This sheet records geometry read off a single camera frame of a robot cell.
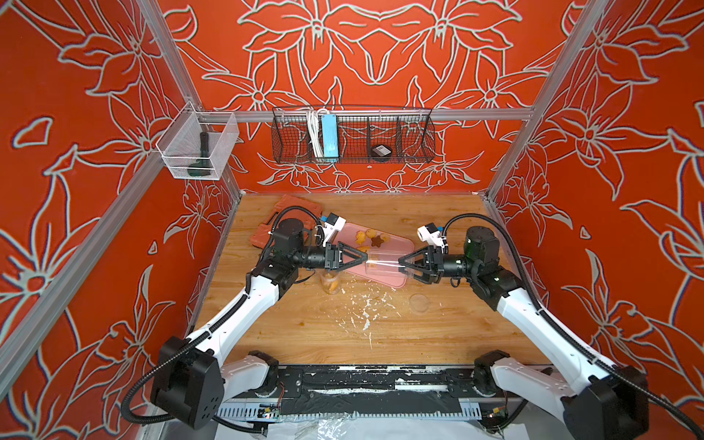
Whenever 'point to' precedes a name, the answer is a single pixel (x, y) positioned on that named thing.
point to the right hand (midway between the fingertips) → (403, 266)
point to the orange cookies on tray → (376, 238)
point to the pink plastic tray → (383, 249)
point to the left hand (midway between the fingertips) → (361, 261)
